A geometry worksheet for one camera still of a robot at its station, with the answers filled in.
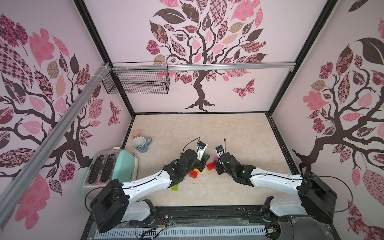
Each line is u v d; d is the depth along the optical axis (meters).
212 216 0.75
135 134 0.95
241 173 0.62
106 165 0.74
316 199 0.42
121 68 0.91
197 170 0.71
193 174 0.85
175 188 0.81
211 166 0.86
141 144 0.90
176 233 0.70
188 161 0.59
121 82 1.02
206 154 0.76
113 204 0.40
